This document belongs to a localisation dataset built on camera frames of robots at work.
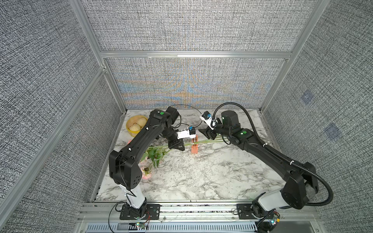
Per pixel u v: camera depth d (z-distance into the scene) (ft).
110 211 2.40
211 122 2.18
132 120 3.41
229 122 1.98
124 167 1.44
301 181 1.35
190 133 2.21
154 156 2.40
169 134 2.12
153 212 2.42
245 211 2.40
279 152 1.61
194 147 3.03
